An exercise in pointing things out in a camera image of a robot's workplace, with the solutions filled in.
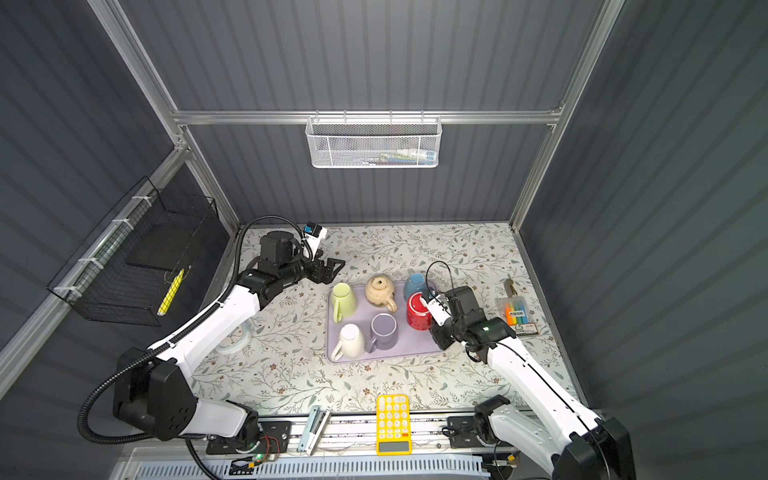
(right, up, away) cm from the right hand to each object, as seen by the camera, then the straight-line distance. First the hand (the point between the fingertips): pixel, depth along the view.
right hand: (440, 324), depth 82 cm
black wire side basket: (-79, +17, -8) cm, 81 cm away
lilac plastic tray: (-22, -2, +2) cm, 22 cm away
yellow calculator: (-13, -23, -8) cm, 28 cm away
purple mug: (-15, -2, +1) cm, 16 cm away
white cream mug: (-24, -6, -1) cm, 25 cm away
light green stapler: (-33, -23, -8) cm, 41 cm away
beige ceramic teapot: (-17, +8, +10) cm, 21 cm away
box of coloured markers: (+26, +1, +12) cm, 29 cm away
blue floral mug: (-6, +10, +9) cm, 15 cm away
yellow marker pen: (-65, +10, -13) cm, 67 cm away
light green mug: (-28, +5, +7) cm, 29 cm away
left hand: (-30, +19, 0) cm, 35 cm away
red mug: (-6, +3, -3) cm, 8 cm away
